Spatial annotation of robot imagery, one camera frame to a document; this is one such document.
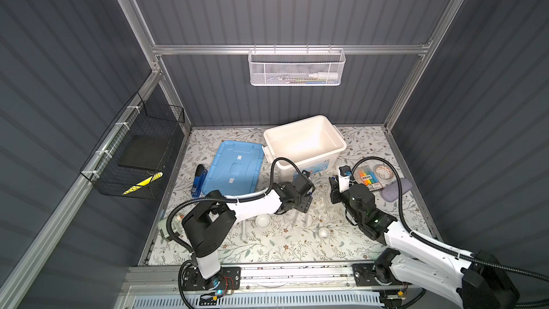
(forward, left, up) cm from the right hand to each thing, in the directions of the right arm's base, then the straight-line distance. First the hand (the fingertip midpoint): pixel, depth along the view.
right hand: (336, 178), depth 81 cm
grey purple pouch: (+1, -27, -14) cm, 30 cm away
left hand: (-3, +12, -10) cm, 16 cm away
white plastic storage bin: (+27, +5, -13) cm, 31 cm away
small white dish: (-16, +5, -15) cm, 22 cm away
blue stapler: (+6, +59, -12) cm, 61 cm away
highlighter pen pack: (+8, -20, -15) cm, 26 cm away
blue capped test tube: (-10, +11, -15) cm, 21 cm away
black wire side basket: (+4, +72, +13) cm, 74 cm away
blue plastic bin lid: (+15, +44, -15) cm, 49 cm away
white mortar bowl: (-11, +29, -13) cm, 34 cm away
